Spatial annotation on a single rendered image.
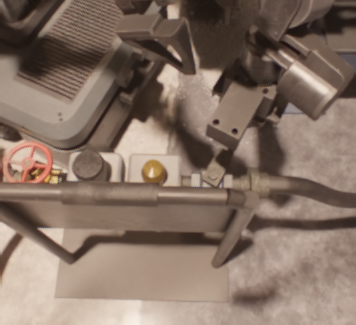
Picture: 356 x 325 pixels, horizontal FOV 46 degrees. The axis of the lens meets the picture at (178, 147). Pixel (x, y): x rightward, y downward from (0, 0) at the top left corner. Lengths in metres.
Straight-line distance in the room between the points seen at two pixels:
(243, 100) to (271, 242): 0.64
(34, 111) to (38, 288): 0.43
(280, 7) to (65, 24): 0.72
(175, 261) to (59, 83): 0.51
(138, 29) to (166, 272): 0.78
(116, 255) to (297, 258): 0.45
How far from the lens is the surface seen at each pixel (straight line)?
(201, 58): 1.32
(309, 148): 1.22
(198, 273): 1.07
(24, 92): 1.01
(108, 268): 1.08
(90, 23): 1.08
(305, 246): 1.13
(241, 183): 0.66
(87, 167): 0.61
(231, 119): 0.50
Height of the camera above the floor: 1.06
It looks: 66 degrees down
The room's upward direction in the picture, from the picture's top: straight up
